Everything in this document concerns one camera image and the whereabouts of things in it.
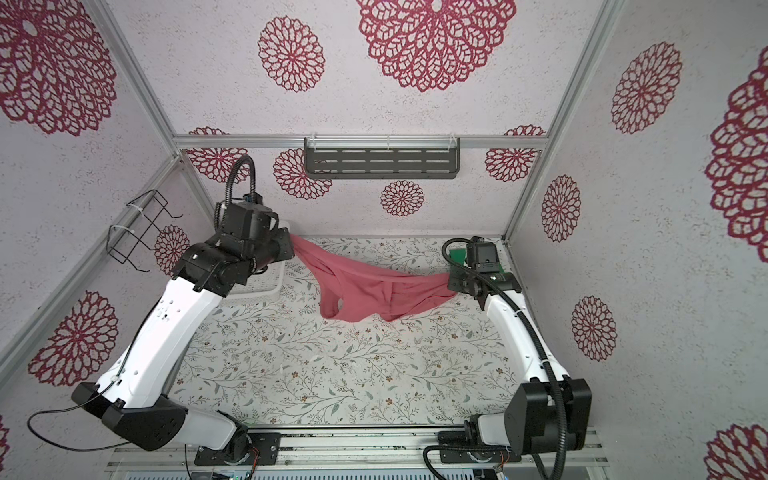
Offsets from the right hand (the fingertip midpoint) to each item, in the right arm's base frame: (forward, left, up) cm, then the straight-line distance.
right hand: (460, 272), depth 83 cm
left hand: (-4, +45, +15) cm, 47 cm away
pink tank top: (-7, +31, +1) cm, 32 cm away
